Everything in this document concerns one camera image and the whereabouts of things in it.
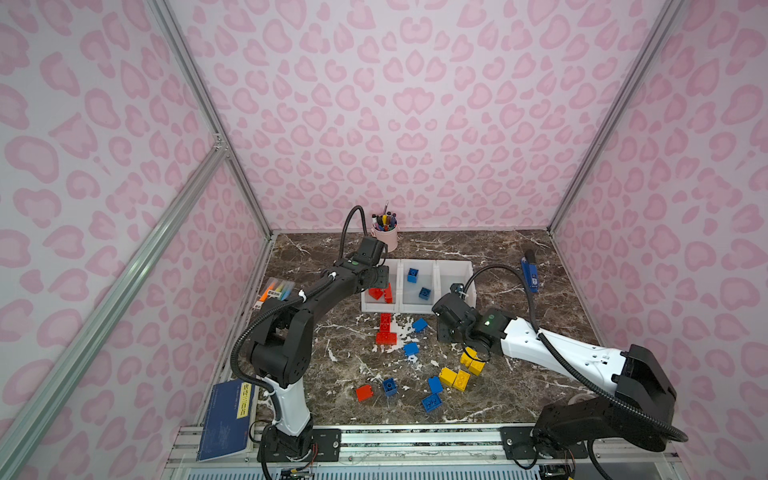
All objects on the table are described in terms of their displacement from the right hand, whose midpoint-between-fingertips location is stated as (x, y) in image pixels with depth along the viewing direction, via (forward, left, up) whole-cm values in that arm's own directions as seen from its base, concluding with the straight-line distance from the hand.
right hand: (445, 326), depth 82 cm
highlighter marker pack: (+18, +55, -9) cm, 59 cm away
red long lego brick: (+16, +17, -10) cm, 25 cm away
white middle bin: (+21, +6, -11) cm, 24 cm away
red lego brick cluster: (+1, +17, -9) cm, 19 cm away
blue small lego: (-12, +2, -11) cm, 17 cm away
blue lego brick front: (-14, +15, -8) cm, 22 cm away
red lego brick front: (-15, +22, -12) cm, 29 cm away
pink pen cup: (+38, +18, 0) cm, 42 cm away
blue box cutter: (+25, -32, -8) cm, 42 cm away
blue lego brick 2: (+16, +5, -8) cm, 19 cm away
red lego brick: (+16, +21, -9) cm, 28 cm away
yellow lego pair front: (-11, -4, -11) cm, 16 cm away
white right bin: (+25, -4, -9) cm, 27 cm away
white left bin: (+11, +22, -7) cm, 26 cm away
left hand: (+18, +19, +1) cm, 27 cm away
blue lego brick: (+23, +9, -8) cm, 26 cm away
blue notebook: (-23, +56, -9) cm, 61 cm away
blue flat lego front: (-17, +3, -11) cm, 20 cm away
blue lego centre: (-2, +9, -11) cm, 14 cm away
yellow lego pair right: (-8, -8, -8) cm, 14 cm away
